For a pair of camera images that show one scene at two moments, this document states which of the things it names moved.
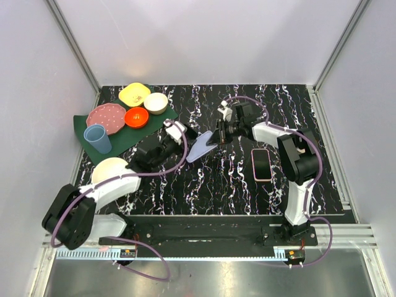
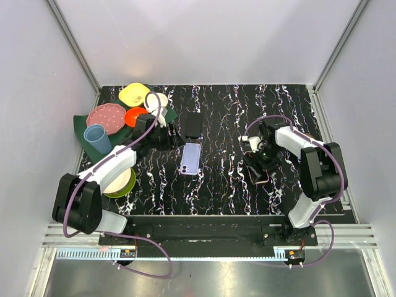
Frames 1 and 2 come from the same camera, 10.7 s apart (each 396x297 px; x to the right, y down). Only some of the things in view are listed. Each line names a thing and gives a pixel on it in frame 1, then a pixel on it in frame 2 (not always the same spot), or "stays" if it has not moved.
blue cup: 96,136 stays
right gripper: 220,135 to 252,158
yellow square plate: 134,94 stays
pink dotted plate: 111,116 stays
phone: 200,146 to 191,159
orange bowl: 136,117 stays
